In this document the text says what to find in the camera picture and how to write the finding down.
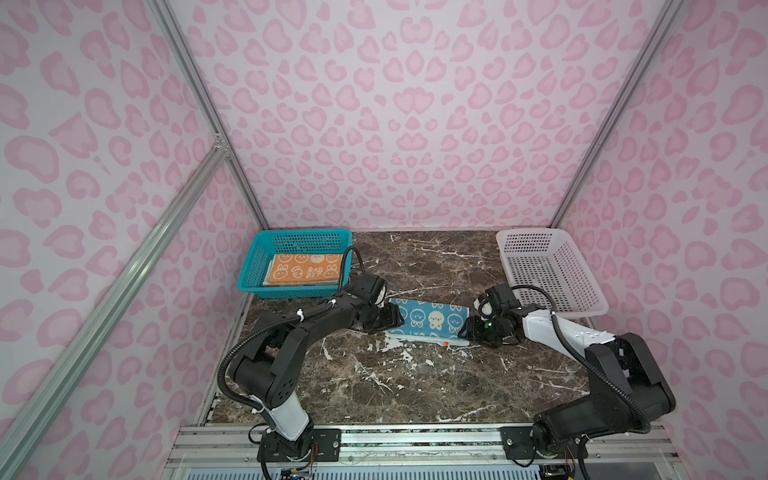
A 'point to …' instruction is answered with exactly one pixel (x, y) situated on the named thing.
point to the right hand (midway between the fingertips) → (466, 334)
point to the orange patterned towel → (303, 270)
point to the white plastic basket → (548, 258)
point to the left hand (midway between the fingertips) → (400, 319)
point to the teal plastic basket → (265, 244)
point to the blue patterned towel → (429, 321)
